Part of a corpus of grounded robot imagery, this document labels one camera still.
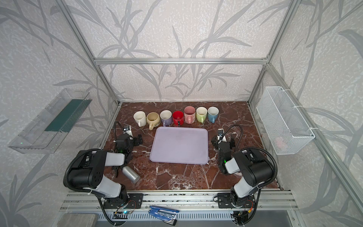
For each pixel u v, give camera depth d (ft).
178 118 3.45
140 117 3.34
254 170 1.49
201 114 3.34
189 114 3.24
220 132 2.58
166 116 3.47
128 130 2.71
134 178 2.58
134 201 2.37
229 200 2.42
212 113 3.32
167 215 2.23
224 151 2.22
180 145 3.09
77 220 2.17
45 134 2.08
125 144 2.40
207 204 2.41
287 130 2.02
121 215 2.37
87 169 1.50
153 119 3.36
